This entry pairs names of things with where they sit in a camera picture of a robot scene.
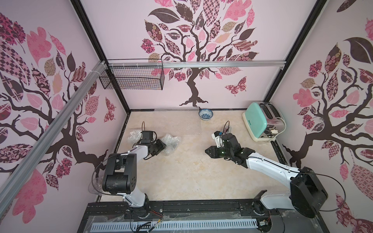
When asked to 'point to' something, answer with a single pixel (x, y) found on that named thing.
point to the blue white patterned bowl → (205, 114)
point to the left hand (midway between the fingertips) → (166, 148)
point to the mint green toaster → (263, 121)
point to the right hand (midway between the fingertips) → (207, 149)
